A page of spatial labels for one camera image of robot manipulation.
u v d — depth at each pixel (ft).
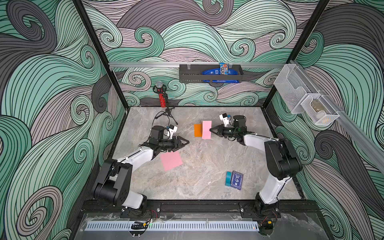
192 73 3.11
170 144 2.49
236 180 2.67
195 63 3.12
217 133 2.76
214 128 2.91
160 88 3.25
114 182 1.42
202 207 2.47
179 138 2.55
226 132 2.73
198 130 3.52
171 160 2.93
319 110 2.11
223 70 2.95
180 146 2.48
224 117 2.88
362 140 1.74
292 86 2.55
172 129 2.67
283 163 1.63
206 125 3.03
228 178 2.75
